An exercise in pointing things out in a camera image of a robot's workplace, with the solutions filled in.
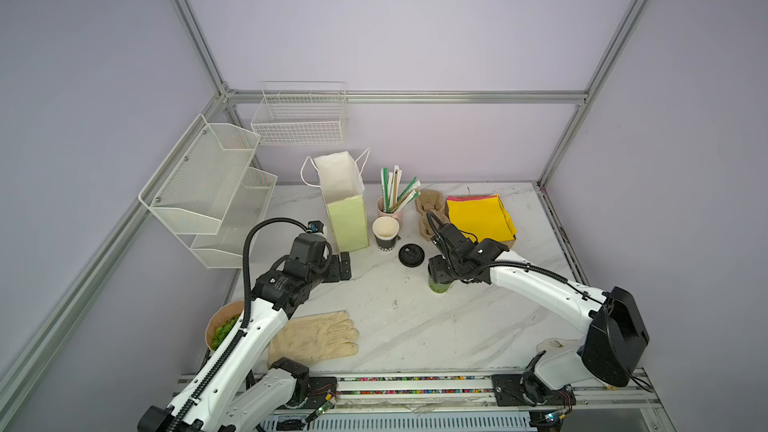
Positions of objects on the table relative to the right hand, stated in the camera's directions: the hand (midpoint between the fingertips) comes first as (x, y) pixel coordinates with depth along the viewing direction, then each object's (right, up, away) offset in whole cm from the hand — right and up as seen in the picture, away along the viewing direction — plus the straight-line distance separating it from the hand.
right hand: (438, 269), depth 84 cm
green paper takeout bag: (-26, +21, -2) cm, 34 cm away
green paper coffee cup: (+1, -7, +4) cm, 8 cm away
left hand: (-29, +3, -7) cm, 30 cm away
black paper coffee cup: (-15, +10, +14) cm, 23 cm away
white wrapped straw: (-14, +27, +17) cm, 35 cm away
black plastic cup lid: (-7, +2, +14) cm, 16 cm away
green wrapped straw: (-15, +24, +17) cm, 33 cm away
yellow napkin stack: (+20, +15, +24) cm, 35 cm away
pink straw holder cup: (-17, +16, +18) cm, 29 cm away
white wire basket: (-43, +49, +12) cm, 66 cm away
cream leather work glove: (-35, -19, -2) cm, 40 cm away
